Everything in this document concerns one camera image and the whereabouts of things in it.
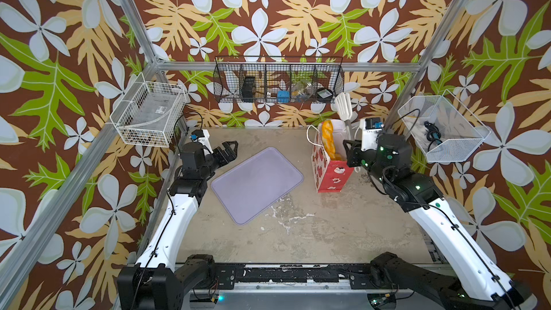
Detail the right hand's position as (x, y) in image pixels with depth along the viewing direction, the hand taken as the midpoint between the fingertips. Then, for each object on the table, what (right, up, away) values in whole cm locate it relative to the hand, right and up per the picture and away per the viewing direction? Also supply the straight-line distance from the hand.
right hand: (346, 139), depth 67 cm
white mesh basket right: (+43, +4, +14) cm, 45 cm away
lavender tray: (-35, -21, +31) cm, 51 cm away
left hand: (-39, -1, +10) cm, 41 cm away
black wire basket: (-21, +29, +30) cm, 47 cm away
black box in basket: (-36, +25, +32) cm, 54 cm away
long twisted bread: (-1, +3, +19) cm, 19 cm away
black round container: (0, +22, +28) cm, 35 cm away
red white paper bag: (-1, -14, +16) cm, 21 cm away
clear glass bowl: (-11, +24, +26) cm, 37 cm away
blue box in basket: (-19, +21, +28) cm, 40 cm away
